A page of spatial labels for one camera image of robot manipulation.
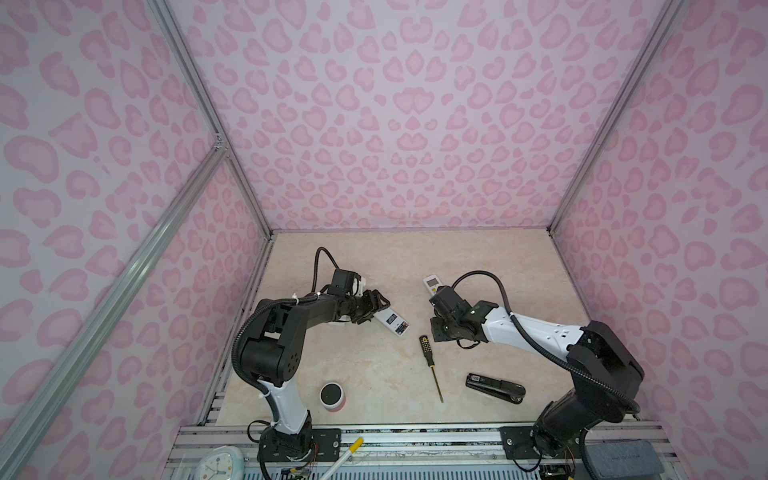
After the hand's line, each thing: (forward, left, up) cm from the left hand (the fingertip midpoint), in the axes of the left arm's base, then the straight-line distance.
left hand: (386, 303), depth 94 cm
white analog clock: (-41, +38, -2) cm, 56 cm away
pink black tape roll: (-27, +14, +1) cm, 31 cm away
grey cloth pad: (-42, -54, -1) cm, 69 cm away
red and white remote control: (-5, -2, -2) cm, 6 cm away
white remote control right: (+10, -16, -4) cm, 19 cm away
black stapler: (-26, -29, -1) cm, 38 cm away
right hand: (-9, -15, +1) cm, 18 cm away
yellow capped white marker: (-37, +7, -3) cm, 38 cm away
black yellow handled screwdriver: (-13, -11, -2) cm, 17 cm away
